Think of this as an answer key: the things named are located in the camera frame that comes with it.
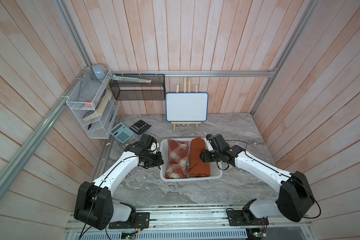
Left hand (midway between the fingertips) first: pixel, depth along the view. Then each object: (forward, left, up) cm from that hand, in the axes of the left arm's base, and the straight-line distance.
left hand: (161, 164), depth 82 cm
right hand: (+6, -24, 0) cm, 25 cm away
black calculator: (+35, +19, -8) cm, 41 cm away
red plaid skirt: (-1, -9, 0) cm, 9 cm away
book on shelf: (+19, +37, +20) cm, 47 cm away
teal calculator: (+29, +32, -9) cm, 44 cm away
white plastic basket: (-6, -28, +7) cm, 30 cm away
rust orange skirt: (0, -21, -5) cm, 21 cm away
